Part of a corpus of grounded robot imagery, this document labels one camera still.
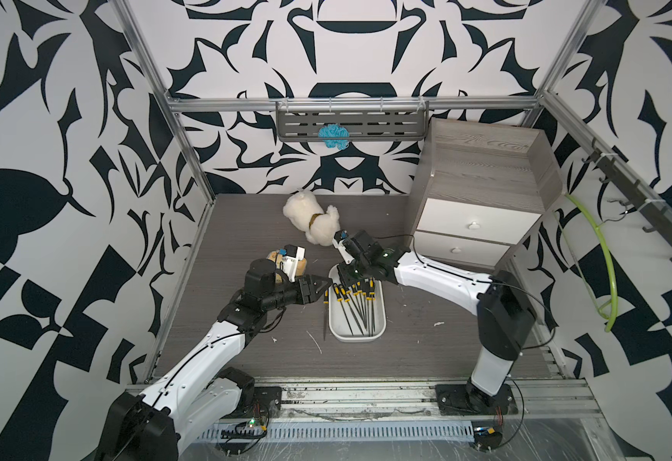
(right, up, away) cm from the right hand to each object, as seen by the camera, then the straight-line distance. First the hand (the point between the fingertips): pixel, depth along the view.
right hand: (340, 267), depth 87 cm
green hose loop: (+60, -5, -23) cm, 64 cm away
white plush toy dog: (-12, +17, +16) cm, 26 cm away
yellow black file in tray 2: (+6, -9, +7) cm, 13 cm away
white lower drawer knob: (+37, +4, +7) cm, 38 cm away
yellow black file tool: (-4, -11, +2) cm, 12 cm away
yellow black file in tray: (+2, -11, +5) cm, 12 cm away
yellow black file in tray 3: (+10, -11, +5) cm, 16 cm away
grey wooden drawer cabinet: (+40, +23, -5) cm, 46 cm away
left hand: (-4, -1, -10) cm, 11 cm away
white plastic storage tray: (+5, -15, +3) cm, 16 cm away
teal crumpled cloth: (-2, +42, +4) cm, 42 cm away
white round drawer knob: (+37, +12, -5) cm, 40 cm away
